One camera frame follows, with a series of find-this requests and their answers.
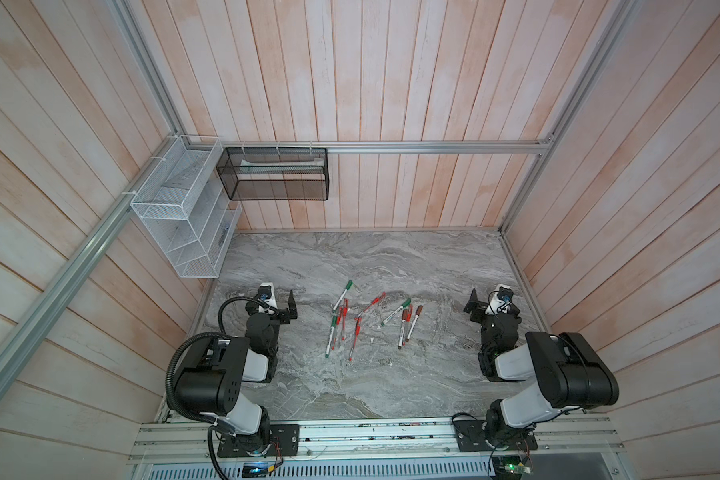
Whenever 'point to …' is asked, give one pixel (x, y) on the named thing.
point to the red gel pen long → (357, 333)
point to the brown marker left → (402, 330)
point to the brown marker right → (418, 312)
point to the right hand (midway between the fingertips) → (489, 291)
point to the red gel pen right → (408, 317)
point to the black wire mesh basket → (275, 173)
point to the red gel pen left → (345, 314)
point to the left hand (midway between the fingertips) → (277, 293)
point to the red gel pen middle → (338, 323)
